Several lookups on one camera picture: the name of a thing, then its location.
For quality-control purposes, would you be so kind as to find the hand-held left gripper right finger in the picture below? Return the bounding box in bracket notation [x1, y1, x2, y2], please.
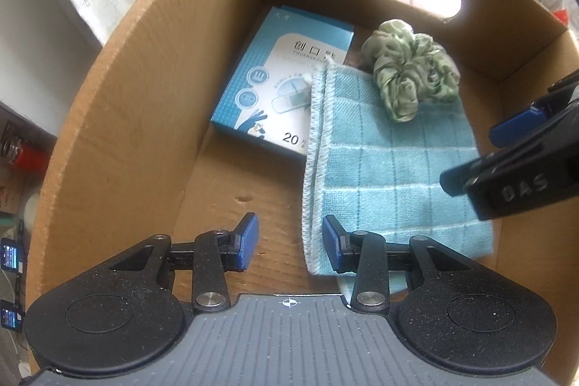
[322, 214, 474, 315]

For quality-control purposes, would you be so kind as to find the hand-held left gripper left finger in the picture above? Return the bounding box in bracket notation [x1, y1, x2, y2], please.
[111, 212, 261, 315]

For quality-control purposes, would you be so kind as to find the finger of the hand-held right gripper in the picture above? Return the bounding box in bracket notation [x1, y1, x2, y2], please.
[489, 71, 579, 148]

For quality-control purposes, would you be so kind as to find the teal checked towel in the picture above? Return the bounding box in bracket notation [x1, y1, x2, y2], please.
[302, 63, 495, 307]

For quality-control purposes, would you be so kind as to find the green scrunchie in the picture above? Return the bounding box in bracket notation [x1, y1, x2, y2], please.
[360, 20, 461, 123]

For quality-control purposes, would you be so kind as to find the blue bandage box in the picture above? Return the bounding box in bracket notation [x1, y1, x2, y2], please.
[210, 5, 356, 163]

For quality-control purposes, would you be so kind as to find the brown cardboard box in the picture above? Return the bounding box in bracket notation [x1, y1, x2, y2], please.
[25, 0, 579, 386]

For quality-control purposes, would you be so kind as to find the small screen device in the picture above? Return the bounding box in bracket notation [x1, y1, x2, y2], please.
[0, 300, 23, 332]
[0, 238, 22, 271]

